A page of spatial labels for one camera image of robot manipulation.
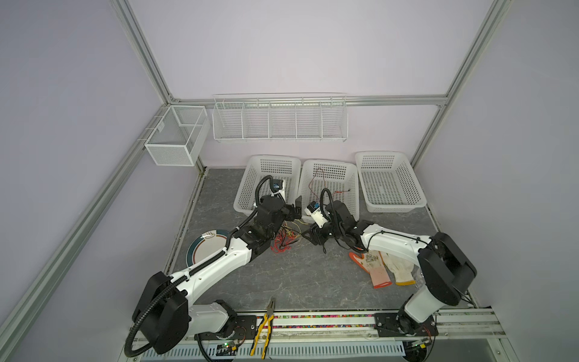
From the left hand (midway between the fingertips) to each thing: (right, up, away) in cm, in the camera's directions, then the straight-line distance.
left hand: (290, 198), depth 79 cm
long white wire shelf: (-6, +38, +29) cm, 49 cm away
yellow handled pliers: (-7, -40, -4) cm, 40 cm away
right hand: (+7, -13, +8) cm, 17 cm away
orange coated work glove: (+33, -26, +8) cm, 42 cm away
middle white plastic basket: (+24, +9, +33) cm, 42 cm away
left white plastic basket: (-7, +15, +36) cm, 40 cm away
